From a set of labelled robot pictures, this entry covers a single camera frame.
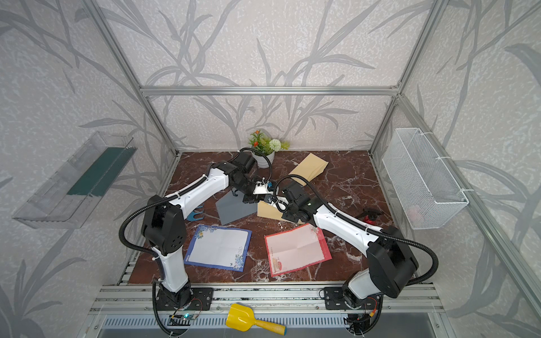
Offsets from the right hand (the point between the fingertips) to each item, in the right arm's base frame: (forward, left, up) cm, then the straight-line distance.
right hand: (287, 201), depth 86 cm
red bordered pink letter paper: (-15, -3, -12) cm, 20 cm away
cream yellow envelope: (+30, -14, -13) cm, 35 cm away
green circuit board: (-38, +35, -11) cm, 53 cm away
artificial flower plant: (+29, +12, +5) cm, 31 cm away
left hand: (+2, +8, +2) cm, 9 cm away
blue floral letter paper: (-15, +28, -12) cm, 34 cm away
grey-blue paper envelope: (+3, +26, -10) cm, 28 cm away
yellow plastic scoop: (-39, +16, -11) cm, 43 cm away
